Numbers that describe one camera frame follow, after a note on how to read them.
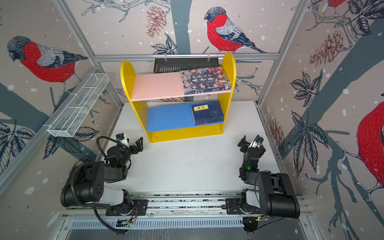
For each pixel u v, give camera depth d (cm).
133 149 80
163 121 93
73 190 41
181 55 94
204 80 73
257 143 73
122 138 77
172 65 95
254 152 74
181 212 73
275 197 43
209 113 91
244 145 80
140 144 85
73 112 75
